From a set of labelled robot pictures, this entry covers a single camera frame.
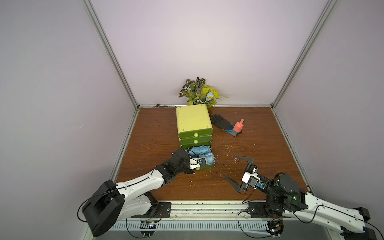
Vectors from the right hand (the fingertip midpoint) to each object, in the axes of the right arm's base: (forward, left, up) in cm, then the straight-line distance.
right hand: (232, 161), depth 58 cm
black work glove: (+40, -6, -30) cm, 51 cm away
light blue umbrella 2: (+10, +8, -19) cm, 23 cm away
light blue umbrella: (+17, +17, -26) cm, 35 cm away
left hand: (+11, +14, -22) cm, 28 cm away
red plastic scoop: (+41, -14, -30) cm, 53 cm away
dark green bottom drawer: (+8, +11, -26) cm, 30 cm away
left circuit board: (-21, +39, -33) cm, 55 cm away
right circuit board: (-18, -23, -32) cm, 44 cm away
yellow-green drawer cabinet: (+22, +17, -9) cm, 29 cm away
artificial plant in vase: (+56, +15, -12) cm, 59 cm away
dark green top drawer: (+21, +17, -12) cm, 29 cm away
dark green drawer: (+21, +16, -18) cm, 32 cm away
